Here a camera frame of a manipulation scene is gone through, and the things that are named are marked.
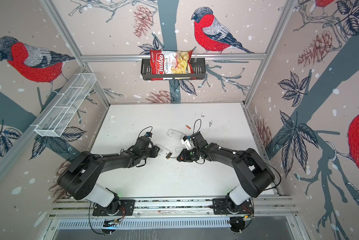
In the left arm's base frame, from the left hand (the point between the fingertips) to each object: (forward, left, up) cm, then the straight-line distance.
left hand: (157, 149), depth 92 cm
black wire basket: (+41, -28, +32) cm, 59 cm away
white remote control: (+12, -11, -1) cm, 17 cm away
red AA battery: (+19, -20, -3) cm, 28 cm away
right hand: (-9, -13, +2) cm, 16 cm away
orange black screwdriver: (-5, -11, -2) cm, 12 cm away
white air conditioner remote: (-1, -4, -1) cm, 5 cm away
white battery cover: (+29, +39, -4) cm, 49 cm away
